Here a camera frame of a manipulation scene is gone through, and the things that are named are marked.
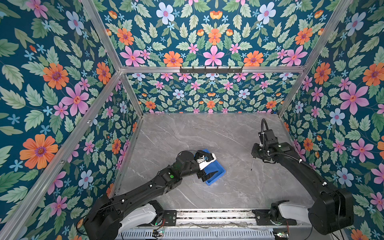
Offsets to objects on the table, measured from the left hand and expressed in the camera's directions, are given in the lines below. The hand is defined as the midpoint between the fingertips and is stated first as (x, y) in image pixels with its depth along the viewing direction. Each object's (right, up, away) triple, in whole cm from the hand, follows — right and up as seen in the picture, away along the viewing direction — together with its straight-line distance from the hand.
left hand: (214, 159), depth 72 cm
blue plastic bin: (+3, -8, +18) cm, 20 cm away
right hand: (+23, +3, +12) cm, 26 cm away
